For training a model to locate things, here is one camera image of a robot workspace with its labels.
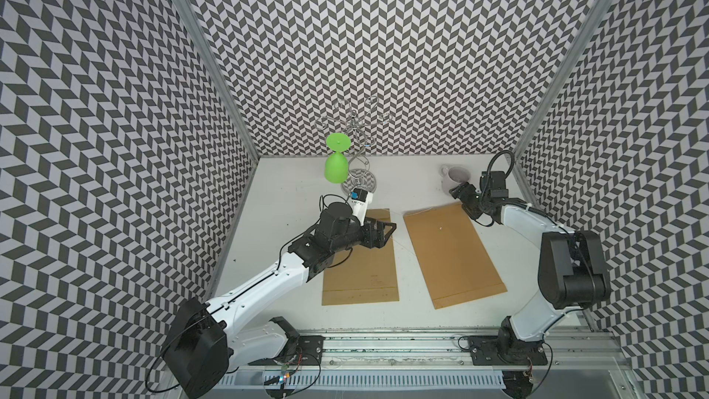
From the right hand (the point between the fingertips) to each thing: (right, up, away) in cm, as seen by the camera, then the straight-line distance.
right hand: (453, 199), depth 95 cm
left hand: (-25, -6, -19) cm, 32 cm away
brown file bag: (-30, -23, -8) cm, 39 cm away
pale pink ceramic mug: (+3, +8, +10) cm, 14 cm away
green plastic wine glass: (-40, +12, -10) cm, 43 cm away
